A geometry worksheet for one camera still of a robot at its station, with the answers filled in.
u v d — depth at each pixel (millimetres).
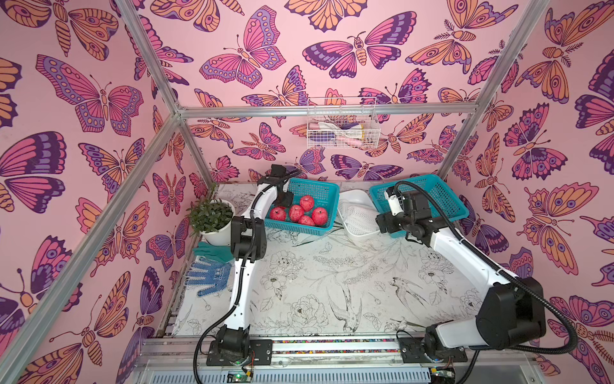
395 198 759
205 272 914
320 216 1001
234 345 638
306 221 999
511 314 416
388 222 778
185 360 736
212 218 854
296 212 1026
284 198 1001
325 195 1030
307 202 1057
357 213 920
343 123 950
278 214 1008
